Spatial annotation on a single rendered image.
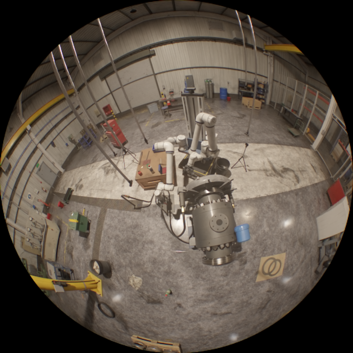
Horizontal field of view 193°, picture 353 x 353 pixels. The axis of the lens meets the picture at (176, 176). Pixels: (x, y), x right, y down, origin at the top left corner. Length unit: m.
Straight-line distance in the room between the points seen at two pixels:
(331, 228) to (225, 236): 3.62
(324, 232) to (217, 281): 3.40
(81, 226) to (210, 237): 3.20
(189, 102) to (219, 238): 1.86
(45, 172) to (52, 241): 5.97
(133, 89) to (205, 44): 6.62
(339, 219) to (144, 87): 11.90
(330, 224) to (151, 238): 4.80
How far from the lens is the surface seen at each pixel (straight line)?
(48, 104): 11.75
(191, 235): 1.85
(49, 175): 10.63
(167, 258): 2.20
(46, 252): 6.37
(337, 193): 5.67
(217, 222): 1.20
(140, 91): 9.59
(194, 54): 9.24
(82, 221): 3.50
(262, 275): 2.69
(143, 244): 2.37
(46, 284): 3.10
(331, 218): 4.12
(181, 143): 1.96
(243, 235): 1.16
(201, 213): 1.30
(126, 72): 9.91
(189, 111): 1.81
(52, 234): 5.92
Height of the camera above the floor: 2.09
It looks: 54 degrees down
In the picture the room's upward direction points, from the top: 18 degrees counter-clockwise
